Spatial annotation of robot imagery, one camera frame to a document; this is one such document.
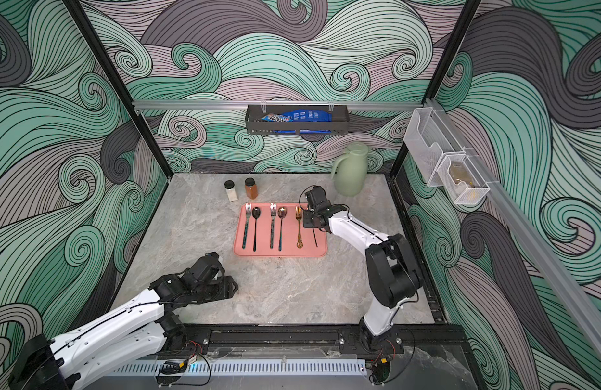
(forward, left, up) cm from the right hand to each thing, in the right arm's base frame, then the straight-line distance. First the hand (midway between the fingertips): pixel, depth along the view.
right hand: (316, 218), depth 93 cm
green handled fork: (+8, +29, -8) cm, 32 cm away
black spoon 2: (+8, +26, -7) cm, 28 cm away
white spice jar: (+17, +37, +1) cm, 41 cm away
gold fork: (+7, +7, -8) cm, 13 cm away
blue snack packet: (+30, +6, +26) cm, 40 cm away
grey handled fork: (+9, +18, -9) cm, 23 cm away
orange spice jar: (+17, +28, -2) cm, 33 cm away
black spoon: (-8, +1, -1) cm, 8 cm away
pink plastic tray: (0, +16, -8) cm, 18 cm away
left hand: (-25, +29, -3) cm, 38 cm away
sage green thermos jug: (+21, -15, +5) cm, 26 cm away
